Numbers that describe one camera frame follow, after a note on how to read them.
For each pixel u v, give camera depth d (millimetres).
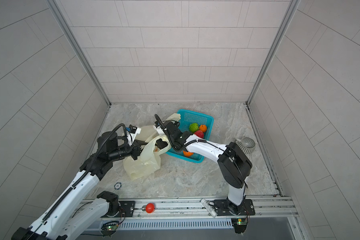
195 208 723
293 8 711
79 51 869
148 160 676
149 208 692
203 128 979
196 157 887
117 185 781
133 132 622
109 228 642
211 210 693
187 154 847
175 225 1051
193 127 964
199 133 934
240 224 677
